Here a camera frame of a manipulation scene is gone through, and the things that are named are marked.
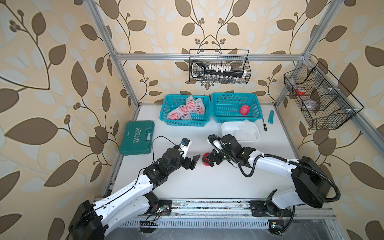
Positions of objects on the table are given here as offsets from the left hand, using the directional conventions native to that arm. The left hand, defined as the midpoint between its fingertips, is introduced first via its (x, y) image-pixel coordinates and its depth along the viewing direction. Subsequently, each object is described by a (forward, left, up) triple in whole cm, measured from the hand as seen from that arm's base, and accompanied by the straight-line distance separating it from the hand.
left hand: (191, 150), depth 78 cm
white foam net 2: (+22, -37, -7) cm, 43 cm away
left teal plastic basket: (+46, +19, -10) cm, 51 cm away
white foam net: (+19, -37, -15) cm, 44 cm away
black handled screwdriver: (+25, -52, -14) cm, 60 cm away
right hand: (+1, -10, -8) cm, 13 cm away
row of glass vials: (+37, -18, +18) cm, 45 cm away
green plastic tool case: (+15, +36, -12) cm, 41 cm away
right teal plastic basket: (+47, -32, -15) cm, 59 cm away
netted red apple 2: (+39, -5, -7) cm, 40 cm away
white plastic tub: (+25, -27, -14) cm, 40 cm away
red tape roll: (+27, -60, +19) cm, 68 cm away
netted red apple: (+32, +13, -9) cm, 36 cm away
